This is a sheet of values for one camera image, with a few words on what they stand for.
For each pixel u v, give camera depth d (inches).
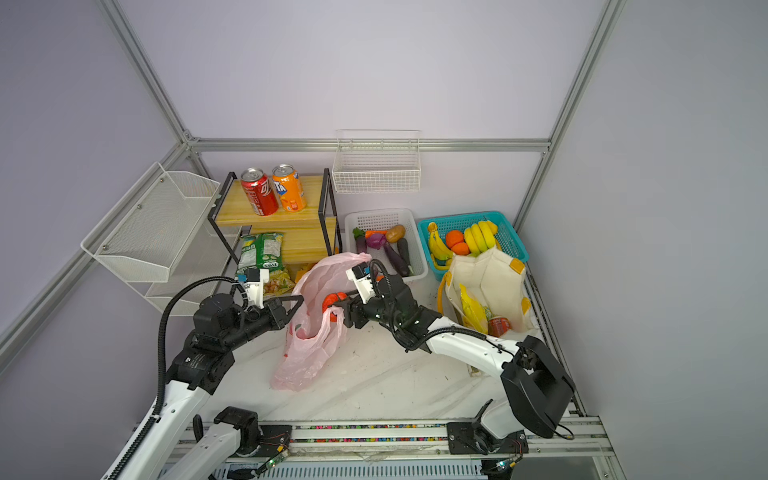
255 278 25.0
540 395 16.7
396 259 43.0
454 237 44.2
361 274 26.2
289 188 28.2
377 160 42.3
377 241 43.7
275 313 24.2
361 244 44.0
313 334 29.4
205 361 19.9
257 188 27.7
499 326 33.8
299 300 27.6
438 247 44.0
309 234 31.6
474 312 31.5
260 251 34.7
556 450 28.8
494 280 35.6
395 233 44.5
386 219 46.0
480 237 42.0
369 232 45.6
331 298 28.9
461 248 42.7
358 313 26.3
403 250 43.7
